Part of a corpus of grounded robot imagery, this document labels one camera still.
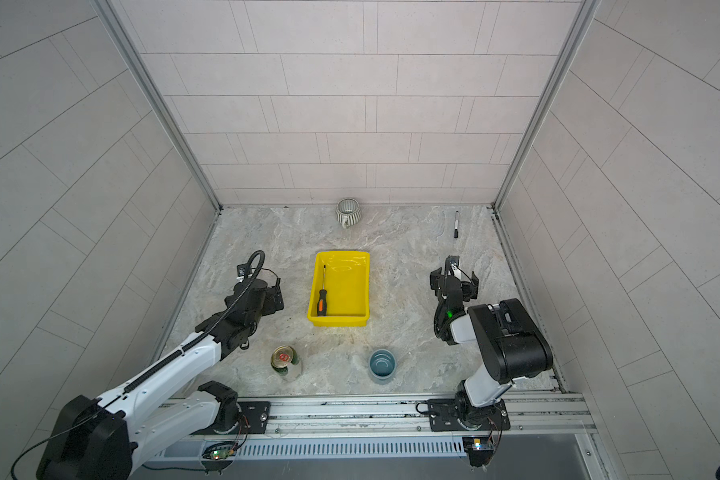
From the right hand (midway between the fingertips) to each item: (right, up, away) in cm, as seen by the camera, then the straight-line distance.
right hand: (455, 268), depth 93 cm
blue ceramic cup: (-24, -24, -14) cm, 36 cm away
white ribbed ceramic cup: (-35, +18, +13) cm, 42 cm away
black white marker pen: (+4, +11, +15) cm, 19 cm away
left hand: (-55, -4, -8) cm, 56 cm away
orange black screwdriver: (-41, -9, -4) cm, 43 cm away
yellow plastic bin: (-36, -8, -1) cm, 37 cm away
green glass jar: (-48, -18, -23) cm, 56 cm away
